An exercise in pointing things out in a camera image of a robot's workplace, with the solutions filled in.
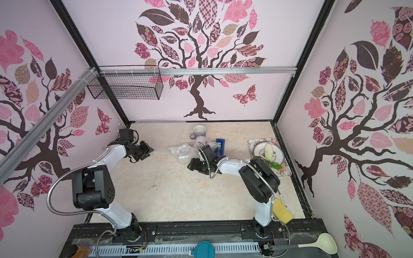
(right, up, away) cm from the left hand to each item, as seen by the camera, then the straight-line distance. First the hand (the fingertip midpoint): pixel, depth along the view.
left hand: (153, 153), depth 93 cm
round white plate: (+77, -1, +8) cm, 78 cm away
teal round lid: (+31, -36, -29) cm, 56 cm away
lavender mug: (+25, +14, +20) cm, 35 cm away
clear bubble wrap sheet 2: (+28, +7, +6) cm, 29 cm away
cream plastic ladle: (+85, -38, -22) cm, 96 cm away
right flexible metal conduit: (+70, -36, -21) cm, 81 cm away
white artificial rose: (+70, 0, +5) cm, 70 cm away
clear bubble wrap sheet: (+18, 0, +2) cm, 18 cm away
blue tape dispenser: (+40, +1, +6) cm, 40 cm away
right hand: (+23, -8, -2) cm, 24 cm away
